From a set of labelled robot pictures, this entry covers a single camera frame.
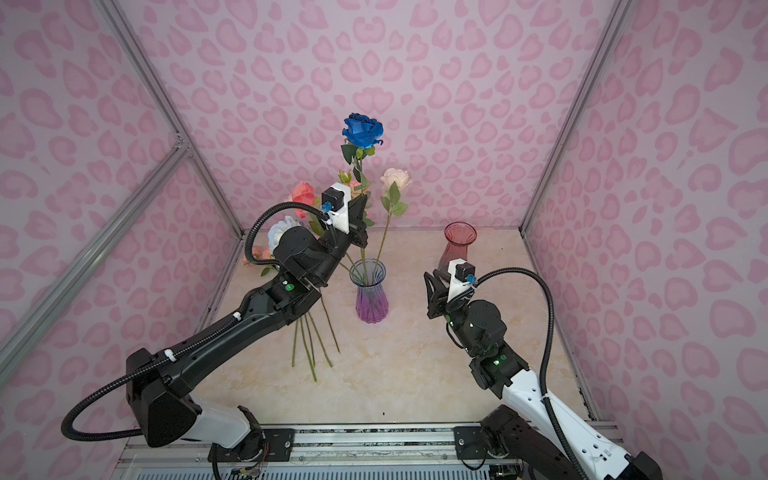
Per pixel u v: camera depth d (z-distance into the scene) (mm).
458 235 933
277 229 494
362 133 476
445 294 619
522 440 578
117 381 382
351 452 722
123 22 704
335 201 495
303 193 680
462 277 576
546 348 535
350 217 543
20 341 505
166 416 396
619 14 691
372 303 977
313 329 927
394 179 764
